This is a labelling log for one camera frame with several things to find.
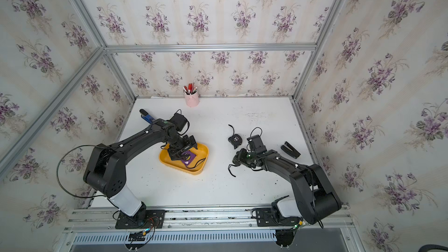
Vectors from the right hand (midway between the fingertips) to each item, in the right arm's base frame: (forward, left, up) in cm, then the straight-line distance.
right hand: (238, 158), depth 89 cm
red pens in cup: (+44, +31, +8) cm, 54 cm away
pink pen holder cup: (+40, +30, +2) cm, 50 cm away
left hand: (0, +22, +5) cm, 23 cm away
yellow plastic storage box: (-4, +21, -2) cm, 22 cm away
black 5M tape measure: (+11, +1, +1) cm, 11 cm away
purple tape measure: (0, +27, +1) cm, 27 cm away
